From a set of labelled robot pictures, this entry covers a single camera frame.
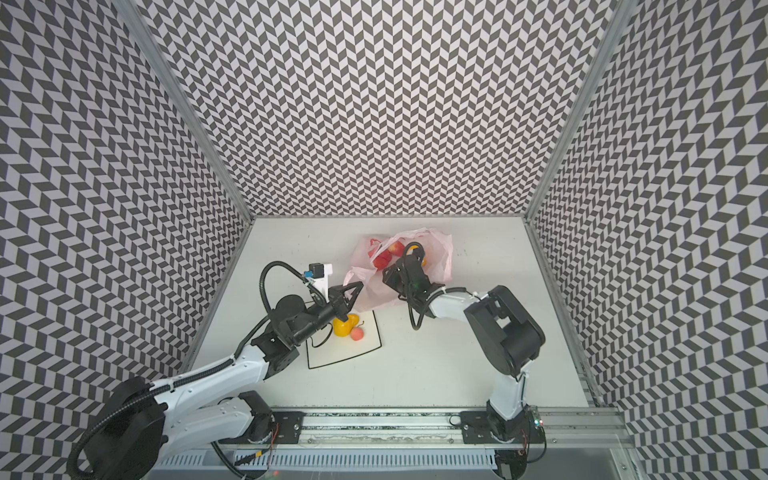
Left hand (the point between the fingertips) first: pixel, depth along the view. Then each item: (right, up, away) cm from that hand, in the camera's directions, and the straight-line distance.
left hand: (364, 287), depth 75 cm
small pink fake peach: (-3, -15, +11) cm, 19 cm away
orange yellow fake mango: (+16, +6, +7) cm, 18 cm away
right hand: (+4, -1, +19) cm, 20 cm away
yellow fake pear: (-7, -13, +9) cm, 17 cm away
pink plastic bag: (+2, +8, +9) cm, 13 cm away
